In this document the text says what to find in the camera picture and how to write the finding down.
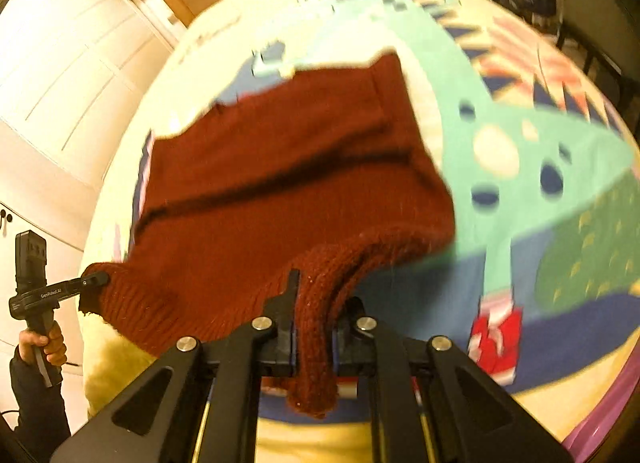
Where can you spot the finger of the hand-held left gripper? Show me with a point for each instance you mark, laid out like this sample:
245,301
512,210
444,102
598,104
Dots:
95,280

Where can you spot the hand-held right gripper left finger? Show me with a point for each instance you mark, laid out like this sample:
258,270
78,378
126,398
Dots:
287,323

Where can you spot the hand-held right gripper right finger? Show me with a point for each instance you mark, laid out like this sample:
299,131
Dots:
350,338

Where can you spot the maroon knit sweater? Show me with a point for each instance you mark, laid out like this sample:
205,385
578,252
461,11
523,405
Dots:
275,168

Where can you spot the person's left forearm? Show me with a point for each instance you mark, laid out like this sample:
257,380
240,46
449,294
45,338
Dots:
37,408

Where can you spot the person's left hand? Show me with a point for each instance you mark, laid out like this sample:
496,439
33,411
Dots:
55,348

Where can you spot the white wardrobe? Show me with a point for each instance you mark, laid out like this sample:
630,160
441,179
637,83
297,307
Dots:
75,68

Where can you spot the yellow dinosaur printed blanket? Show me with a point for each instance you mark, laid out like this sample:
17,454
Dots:
500,193

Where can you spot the black chair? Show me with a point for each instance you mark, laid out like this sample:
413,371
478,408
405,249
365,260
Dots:
592,53

